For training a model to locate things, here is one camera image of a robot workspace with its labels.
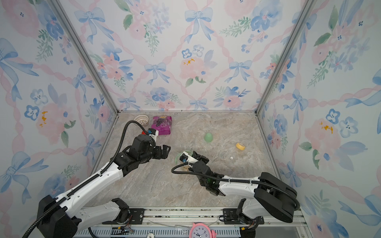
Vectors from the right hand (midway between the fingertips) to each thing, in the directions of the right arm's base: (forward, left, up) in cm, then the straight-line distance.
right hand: (196, 151), depth 82 cm
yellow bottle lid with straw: (+10, -29, -11) cm, 32 cm away
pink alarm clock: (-35, -2, -12) cm, 37 cm away
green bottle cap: (+18, -8, -12) cm, 23 cm away
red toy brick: (-1, +24, +19) cm, 31 cm away
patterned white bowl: (+34, +41, -11) cm, 55 cm away
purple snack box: (+25, +23, -6) cm, 35 cm away
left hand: (0, +17, +5) cm, 18 cm away
